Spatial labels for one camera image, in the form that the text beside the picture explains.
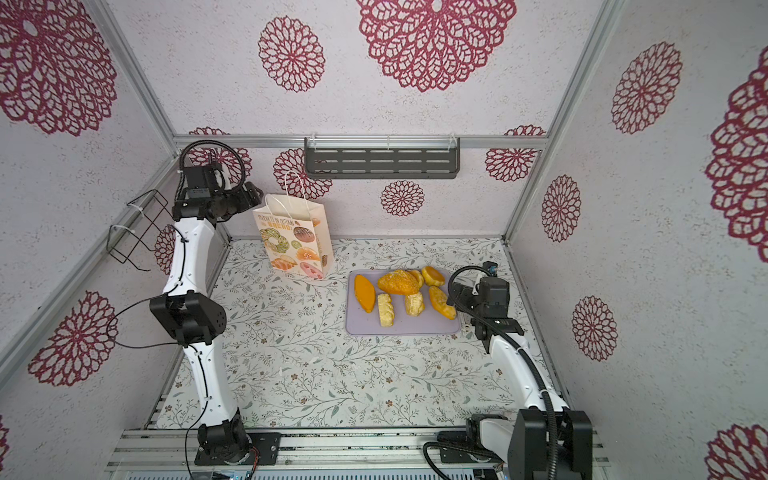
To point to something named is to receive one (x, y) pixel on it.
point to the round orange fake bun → (432, 277)
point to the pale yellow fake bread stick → (386, 310)
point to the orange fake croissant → (440, 302)
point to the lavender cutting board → (362, 323)
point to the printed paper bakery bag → (296, 231)
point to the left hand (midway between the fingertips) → (250, 201)
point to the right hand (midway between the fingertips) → (467, 285)
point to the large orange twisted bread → (402, 282)
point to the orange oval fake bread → (365, 293)
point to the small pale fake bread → (414, 304)
